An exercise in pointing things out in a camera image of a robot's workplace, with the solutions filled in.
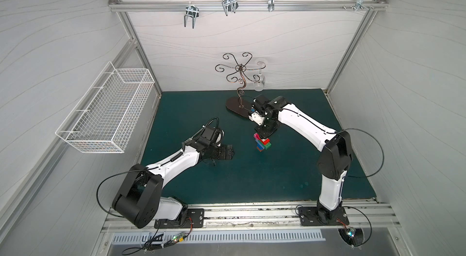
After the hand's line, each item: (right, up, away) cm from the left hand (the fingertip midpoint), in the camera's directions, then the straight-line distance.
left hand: (227, 153), depth 86 cm
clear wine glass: (+17, +38, +11) cm, 43 cm away
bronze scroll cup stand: (+6, +24, +25) cm, 35 cm away
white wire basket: (-47, +18, -18) cm, 53 cm away
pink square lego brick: (+13, +10, -8) cm, 18 cm away
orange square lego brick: (+17, 0, +7) cm, 18 cm away
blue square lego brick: (+16, +2, +5) cm, 17 cm away
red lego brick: (+18, +6, -2) cm, 19 cm away
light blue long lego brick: (+16, +5, +3) cm, 17 cm away
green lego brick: (+20, +4, 0) cm, 20 cm away
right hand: (+18, +10, -1) cm, 20 cm away
